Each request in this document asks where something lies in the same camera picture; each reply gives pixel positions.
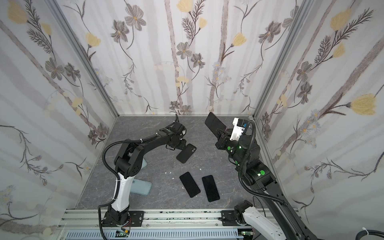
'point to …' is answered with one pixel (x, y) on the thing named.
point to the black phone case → (186, 153)
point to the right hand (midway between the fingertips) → (217, 128)
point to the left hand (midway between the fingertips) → (181, 142)
